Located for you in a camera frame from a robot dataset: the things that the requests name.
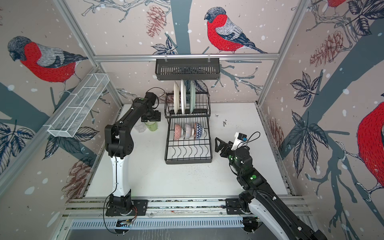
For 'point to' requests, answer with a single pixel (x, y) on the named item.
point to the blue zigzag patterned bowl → (198, 131)
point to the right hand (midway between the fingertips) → (220, 141)
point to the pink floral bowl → (178, 131)
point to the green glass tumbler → (152, 125)
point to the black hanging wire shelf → (173, 69)
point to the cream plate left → (176, 97)
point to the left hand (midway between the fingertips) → (153, 118)
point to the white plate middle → (183, 97)
